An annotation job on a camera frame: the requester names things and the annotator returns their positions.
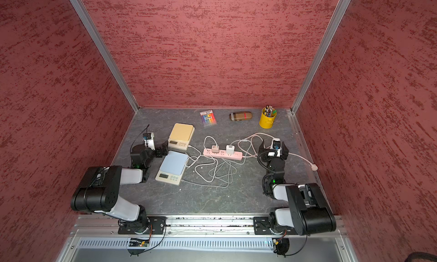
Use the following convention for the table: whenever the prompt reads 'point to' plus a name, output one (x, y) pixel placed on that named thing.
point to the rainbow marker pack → (208, 118)
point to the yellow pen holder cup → (267, 117)
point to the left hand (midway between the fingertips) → (160, 143)
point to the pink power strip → (222, 154)
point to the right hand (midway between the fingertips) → (272, 142)
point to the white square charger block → (230, 151)
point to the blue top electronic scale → (172, 168)
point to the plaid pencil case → (235, 116)
